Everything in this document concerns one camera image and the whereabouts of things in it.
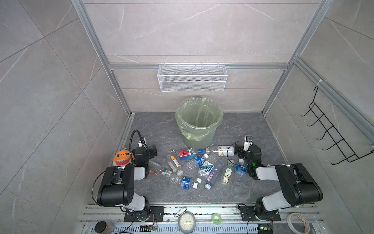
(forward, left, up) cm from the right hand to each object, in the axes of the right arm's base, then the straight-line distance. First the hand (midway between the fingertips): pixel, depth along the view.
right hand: (244, 143), depth 93 cm
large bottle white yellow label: (-5, +16, 0) cm, 17 cm away
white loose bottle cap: (-22, +31, -3) cm, 38 cm away
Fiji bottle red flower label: (-7, +38, -1) cm, 39 cm away
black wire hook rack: (-21, -32, +25) cm, 45 cm away
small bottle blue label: (-20, +7, -2) cm, 21 cm away
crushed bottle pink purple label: (-21, +23, -2) cm, 31 cm away
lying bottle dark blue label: (-24, +43, 0) cm, 49 cm away
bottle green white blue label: (-17, +27, -1) cm, 32 cm away
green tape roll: (-40, +23, -7) cm, 47 cm away
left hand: (+1, +64, 0) cm, 64 cm away
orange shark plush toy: (-11, +77, +4) cm, 77 cm away
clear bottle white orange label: (-14, +45, -2) cm, 47 cm away
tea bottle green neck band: (-19, +14, -1) cm, 24 cm away
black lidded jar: (-44, +74, +5) cm, 86 cm away
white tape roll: (-43, -21, -6) cm, 48 cm away
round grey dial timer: (-42, +38, -2) cm, 57 cm away
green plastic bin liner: (+19, +31, +6) cm, 37 cm away
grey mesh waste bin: (-6, +26, +11) cm, 29 cm away
